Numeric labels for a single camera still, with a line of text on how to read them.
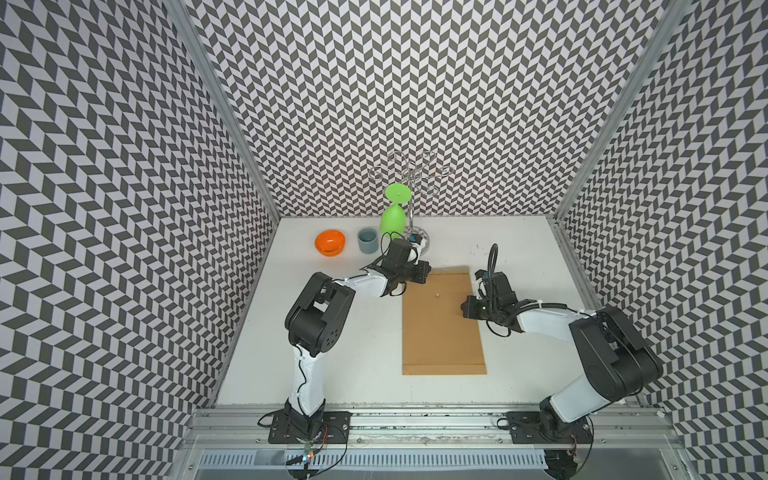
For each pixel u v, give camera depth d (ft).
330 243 3.48
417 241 2.92
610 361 1.46
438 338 2.95
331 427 2.41
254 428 2.34
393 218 2.85
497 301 2.41
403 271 2.69
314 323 1.74
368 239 3.52
